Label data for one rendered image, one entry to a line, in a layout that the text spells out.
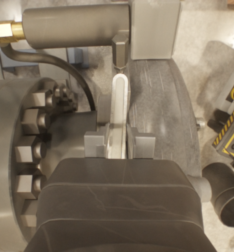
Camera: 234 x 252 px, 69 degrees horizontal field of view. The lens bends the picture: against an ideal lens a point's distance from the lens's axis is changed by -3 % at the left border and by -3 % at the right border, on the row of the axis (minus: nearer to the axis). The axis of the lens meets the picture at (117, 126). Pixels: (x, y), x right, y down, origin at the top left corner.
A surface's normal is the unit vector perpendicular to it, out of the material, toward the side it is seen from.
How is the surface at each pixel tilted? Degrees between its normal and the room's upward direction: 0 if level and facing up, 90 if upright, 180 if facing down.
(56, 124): 70
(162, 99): 44
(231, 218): 87
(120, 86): 5
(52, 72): 0
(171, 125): 37
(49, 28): 9
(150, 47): 22
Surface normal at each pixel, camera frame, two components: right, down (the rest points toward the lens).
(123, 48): 0.03, 0.88
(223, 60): 0.01, 0.37
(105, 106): -0.03, -0.75
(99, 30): 0.02, 0.63
